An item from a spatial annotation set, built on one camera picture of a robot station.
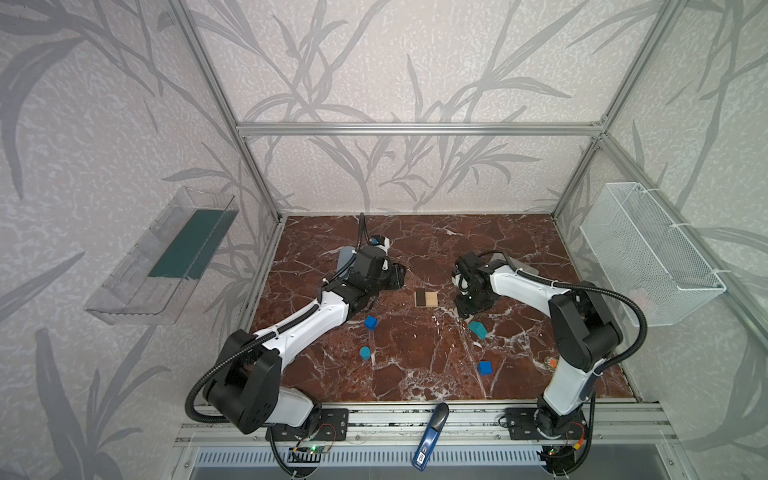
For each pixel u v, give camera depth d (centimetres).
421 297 96
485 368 82
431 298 96
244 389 42
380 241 76
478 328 89
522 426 73
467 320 91
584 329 48
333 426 72
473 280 72
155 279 64
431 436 69
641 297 74
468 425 75
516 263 105
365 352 84
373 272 66
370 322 91
